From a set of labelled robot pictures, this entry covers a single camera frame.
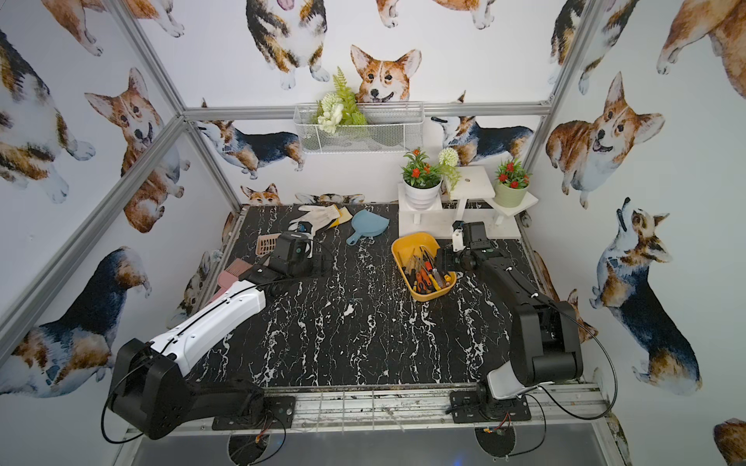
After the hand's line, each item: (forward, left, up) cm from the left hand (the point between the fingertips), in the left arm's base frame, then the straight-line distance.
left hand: (320, 249), depth 85 cm
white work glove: (+29, +8, -17) cm, 34 cm away
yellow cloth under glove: (+29, -3, -18) cm, 35 cm away
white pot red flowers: (+17, -30, +11) cm, 36 cm away
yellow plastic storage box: (+10, -30, -18) cm, 36 cm away
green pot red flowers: (+19, -60, +7) cm, 63 cm away
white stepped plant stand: (+20, -48, +4) cm, 52 cm away
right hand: (+1, -38, -6) cm, 38 cm away
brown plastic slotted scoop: (+17, +26, -19) cm, 36 cm away
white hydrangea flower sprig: (+23, -39, +13) cm, 47 cm away
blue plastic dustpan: (+26, -12, -19) cm, 34 cm away
